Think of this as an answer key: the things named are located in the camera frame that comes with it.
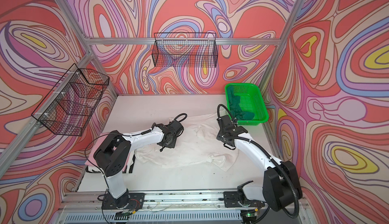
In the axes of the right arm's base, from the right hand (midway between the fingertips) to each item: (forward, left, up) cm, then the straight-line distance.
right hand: (226, 140), depth 86 cm
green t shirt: (+30, -12, -6) cm, 33 cm away
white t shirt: (+1, +16, -8) cm, 18 cm away
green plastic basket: (+34, -22, -8) cm, 41 cm away
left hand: (+3, +33, -6) cm, 33 cm away
